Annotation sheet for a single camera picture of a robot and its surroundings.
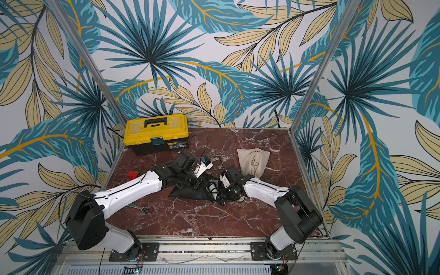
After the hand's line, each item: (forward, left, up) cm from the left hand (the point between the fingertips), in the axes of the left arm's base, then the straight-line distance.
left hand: (206, 185), depth 79 cm
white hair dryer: (+4, -3, -10) cm, 11 cm away
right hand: (-1, -7, -11) cm, 13 cm away
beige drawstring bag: (+18, -24, -6) cm, 31 cm away
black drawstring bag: (-2, +2, -4) cm, 5 cm away
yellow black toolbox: (+28, +29, +3) cm, 41 cm away
